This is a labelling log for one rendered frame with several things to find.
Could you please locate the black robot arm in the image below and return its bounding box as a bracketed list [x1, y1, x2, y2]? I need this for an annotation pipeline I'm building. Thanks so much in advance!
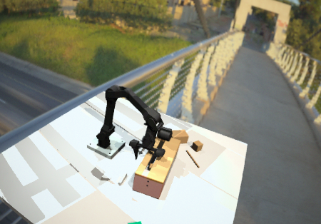
[96, 85, 173, 149]

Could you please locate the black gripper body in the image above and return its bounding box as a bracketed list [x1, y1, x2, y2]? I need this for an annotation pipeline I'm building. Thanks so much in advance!
[129, 134, 165, 157]

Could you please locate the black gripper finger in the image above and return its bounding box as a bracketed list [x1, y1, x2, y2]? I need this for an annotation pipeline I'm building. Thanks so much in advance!
[151, 154, 160, 163]
[132, 147, 140, 160]

